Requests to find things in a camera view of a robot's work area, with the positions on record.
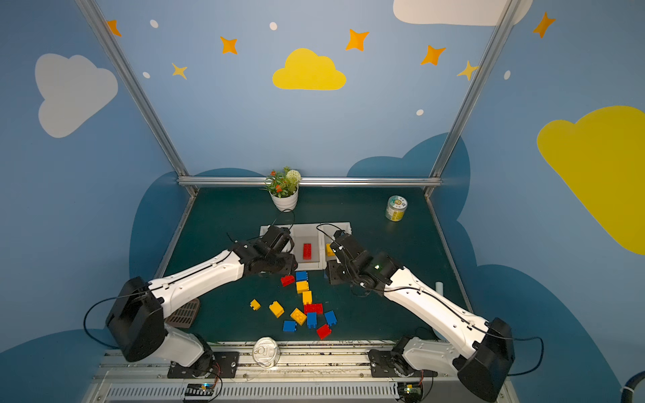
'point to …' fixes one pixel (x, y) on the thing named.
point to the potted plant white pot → (285, 203)
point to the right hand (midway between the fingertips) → (333, 267)
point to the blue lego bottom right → (330, 317)
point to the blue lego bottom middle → (312, 320)
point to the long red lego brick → (307, 251)
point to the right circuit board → (410, 392)
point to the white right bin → (327, 232)
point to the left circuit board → (199, 389)
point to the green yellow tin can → (396, 207)
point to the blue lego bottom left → (290, 326)
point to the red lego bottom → (323, 332)
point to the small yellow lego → (255, 305)
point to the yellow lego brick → (328, 250)
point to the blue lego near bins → (301, 275)
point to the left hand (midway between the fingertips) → (292, 262)
